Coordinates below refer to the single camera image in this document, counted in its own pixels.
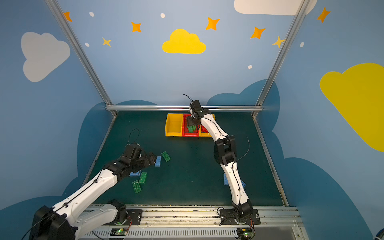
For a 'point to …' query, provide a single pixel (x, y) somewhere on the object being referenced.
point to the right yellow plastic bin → (205, 134)
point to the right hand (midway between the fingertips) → (192, 119)
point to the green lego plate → (136, 186)
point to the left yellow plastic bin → (173, 127)
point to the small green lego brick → (143, 177)
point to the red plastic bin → (185, 130)
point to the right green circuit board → (245, 232)
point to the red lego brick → (203, 129)
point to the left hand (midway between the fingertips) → (153, 160)
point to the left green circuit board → (118, 232)
